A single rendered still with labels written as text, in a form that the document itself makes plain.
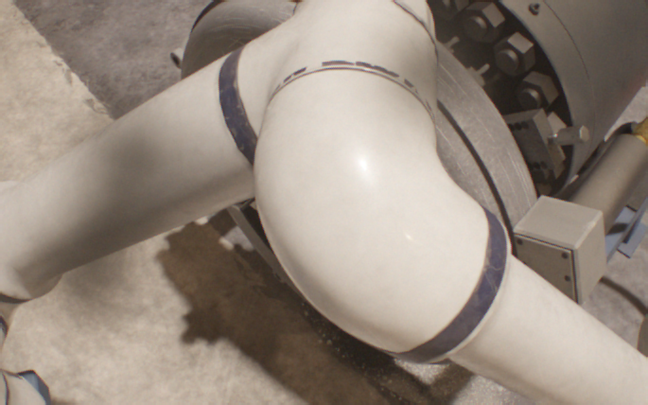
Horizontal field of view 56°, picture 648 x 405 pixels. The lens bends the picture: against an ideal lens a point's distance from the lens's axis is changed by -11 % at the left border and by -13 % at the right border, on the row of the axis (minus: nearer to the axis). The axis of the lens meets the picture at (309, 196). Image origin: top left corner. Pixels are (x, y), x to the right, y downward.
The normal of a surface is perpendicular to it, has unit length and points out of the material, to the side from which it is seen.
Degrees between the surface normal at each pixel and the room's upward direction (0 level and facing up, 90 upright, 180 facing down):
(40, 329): 0
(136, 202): 77
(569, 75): 53
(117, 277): 0
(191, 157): 65
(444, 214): 39
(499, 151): 46
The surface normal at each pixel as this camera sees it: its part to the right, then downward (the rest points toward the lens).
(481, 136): 0.42, -0.14
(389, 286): -0.01, 0.36
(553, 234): -0.33, -0.79
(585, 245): 0.64, 0.21
